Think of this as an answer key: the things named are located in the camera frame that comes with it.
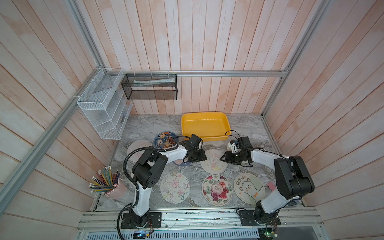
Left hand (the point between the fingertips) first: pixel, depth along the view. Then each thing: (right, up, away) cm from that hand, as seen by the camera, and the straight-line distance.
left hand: (203, 160), depth 93 cm
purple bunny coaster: (-15, -1, +1) cm, 15 cm away
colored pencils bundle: (-53, -7, -17) cm, 56 cm away
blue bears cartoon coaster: (-27, +12, +13) cm, 32 cm away
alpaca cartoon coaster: (+25, -14, -10) cm, 30 cm away
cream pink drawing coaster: (+6, -2, 0) cm, 7 cm away
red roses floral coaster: (+7, -15, -10) cm, 19 cm away
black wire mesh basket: (-37, +51, +12) cm, 64 cm away
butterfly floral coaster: (-17, -14, -10) cm, 24 cm away
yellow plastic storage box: (+6, +22, +20) cm, 30 cm away
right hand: (+13, +1, +1) cm, 13 cm away
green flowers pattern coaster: (+15, +10, -3) cm, 19 cm away
